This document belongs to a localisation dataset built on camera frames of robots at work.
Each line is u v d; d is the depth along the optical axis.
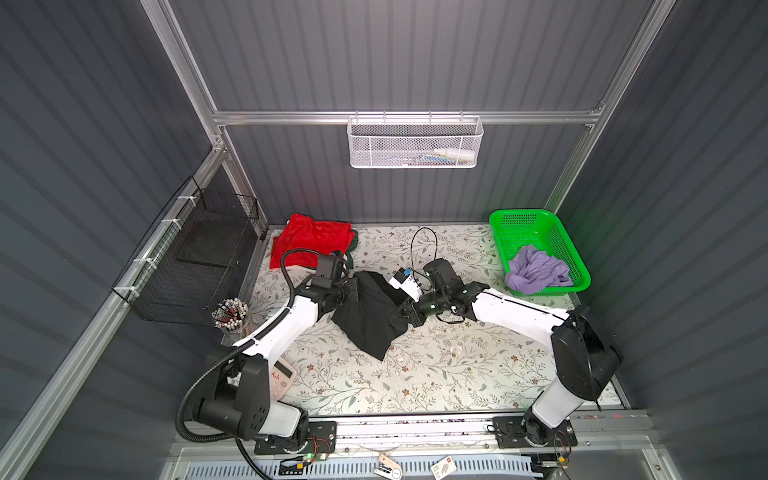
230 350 0.43
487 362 0.87
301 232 1.12
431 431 0.75
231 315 0.77
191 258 0.74
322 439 0.72
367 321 0.84
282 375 0.81
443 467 0.69
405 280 0.74
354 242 1.13
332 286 0.67
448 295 0.67
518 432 0.73
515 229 1.16
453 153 0.93
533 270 1.01
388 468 0.68
